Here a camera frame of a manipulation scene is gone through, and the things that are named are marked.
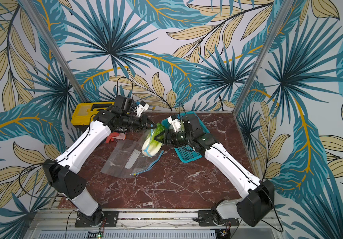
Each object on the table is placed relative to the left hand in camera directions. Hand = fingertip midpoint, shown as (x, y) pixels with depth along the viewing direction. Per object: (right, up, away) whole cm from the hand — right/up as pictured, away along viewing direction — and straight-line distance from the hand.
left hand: (156, 128), depth 72 cm
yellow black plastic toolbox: (-50, +10, +25) cm, 57 cm away
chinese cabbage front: (-2, -9, 0) cm, 9 cm away
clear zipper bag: (-23, -19, +21) cm, 36 cm away
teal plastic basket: (+18, -17, +26) cm, 36 cm away
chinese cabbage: (+2, 0, 0) cm, 2 cm away
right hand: (+1, -5, -2) cm, 6 cm away
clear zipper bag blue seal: (+4, -7, -10) cm, 13 cm away
